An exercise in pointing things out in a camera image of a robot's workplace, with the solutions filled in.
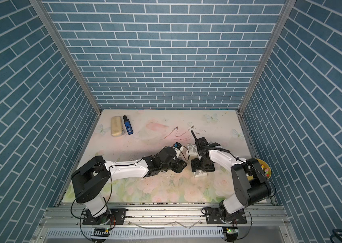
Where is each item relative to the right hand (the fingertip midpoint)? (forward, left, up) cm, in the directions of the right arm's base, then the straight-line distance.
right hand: (200, 170), depth 89 cm
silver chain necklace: (+31, +18, 0) cm, 35 cm away
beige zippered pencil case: (+27, +60, +3) cm, 66 cm away
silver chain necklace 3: (+23, +10, -1) cm, 25 cm away
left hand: (-1, +8, +7) cm, 10 cm away
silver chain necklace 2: (+34, +6, 0) cm, 34 cm away
